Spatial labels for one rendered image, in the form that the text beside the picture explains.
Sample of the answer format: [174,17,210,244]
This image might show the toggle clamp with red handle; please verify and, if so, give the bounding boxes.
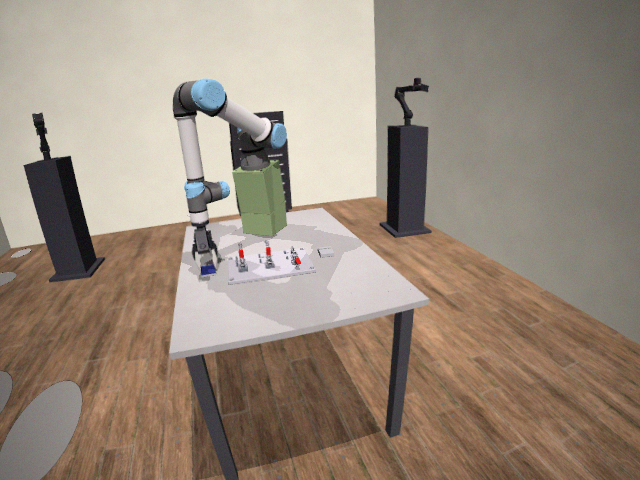
[238,243,248,272]
[291,245,301,265]

